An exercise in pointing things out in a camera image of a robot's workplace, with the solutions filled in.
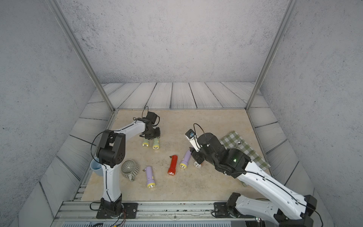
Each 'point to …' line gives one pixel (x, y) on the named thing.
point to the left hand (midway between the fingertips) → (160, 136)
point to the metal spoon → (239, 141)
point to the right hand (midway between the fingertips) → (195, 145)
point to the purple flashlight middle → (183, 164)
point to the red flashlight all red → (172, 169)
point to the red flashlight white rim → (197, 165)
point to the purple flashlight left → (151, 182)
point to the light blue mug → (96, 166)
